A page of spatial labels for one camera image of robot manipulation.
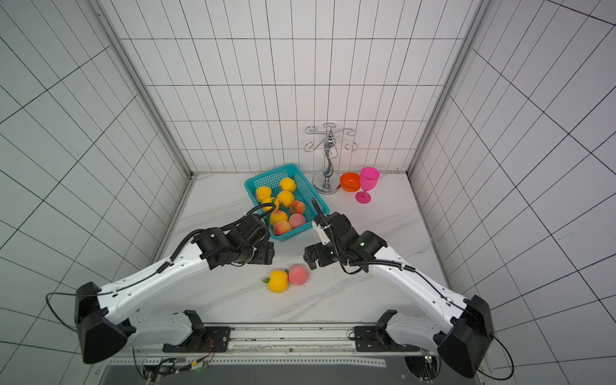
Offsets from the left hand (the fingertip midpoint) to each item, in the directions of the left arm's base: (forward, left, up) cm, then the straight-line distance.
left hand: (257, 258), depth 76 cm
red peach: (+15, -6, -5) cm, 17 cm away
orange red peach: (+27, -11, -9) cm, 31 cm away
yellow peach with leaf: (+33, +4, -8) cm, 34 cm away
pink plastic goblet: (+37, -42, -1) cm, 56 cm away
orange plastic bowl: (+44, -36, -12) cm, 58 cm away
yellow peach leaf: (-5, -6, -8) cm, 11 cm away
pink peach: (-2, -13, -9) cm, 16 cm away
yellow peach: (+40, -6, -9) cm, 42 cm away
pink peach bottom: (+20, -12, -8) cm, 25 cm away
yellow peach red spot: (+32, -6, -9) cm, 34 cm away
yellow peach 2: (+30, 0, -8) cm, 31 cm away
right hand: (+3, -19, +1) cm, 19 cm away
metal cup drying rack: (+45, -25, -13) cm, 53 cm away
